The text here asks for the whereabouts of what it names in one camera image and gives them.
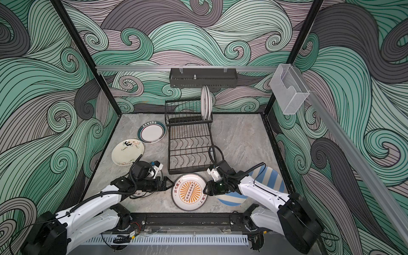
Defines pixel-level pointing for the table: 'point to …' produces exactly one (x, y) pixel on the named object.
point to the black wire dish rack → (190, 139)
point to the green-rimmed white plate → (151, 132)
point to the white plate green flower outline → (209, 103)
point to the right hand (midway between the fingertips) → (206, 193)
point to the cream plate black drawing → (127, 152)
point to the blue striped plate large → (231, 198)
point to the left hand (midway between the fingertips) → (169, 184)
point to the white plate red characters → (204, 103)
